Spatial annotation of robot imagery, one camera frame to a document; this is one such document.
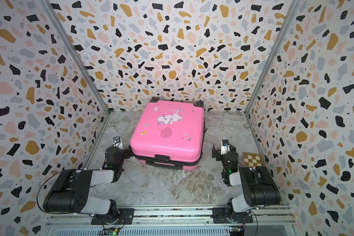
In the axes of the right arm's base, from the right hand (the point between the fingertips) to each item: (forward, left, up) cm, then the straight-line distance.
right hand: (223, 144), depth 91 cm
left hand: (-2, +61, +1) cm, 61 cm away
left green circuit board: (-45, +57, -9) cm, 73 cm away
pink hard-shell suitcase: (-3, +32, +14) cm, 35 cm away
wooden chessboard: (-6, -19, -8) cm, 21 cm away
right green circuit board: (-43, -3, -11) cm, 44 cm away
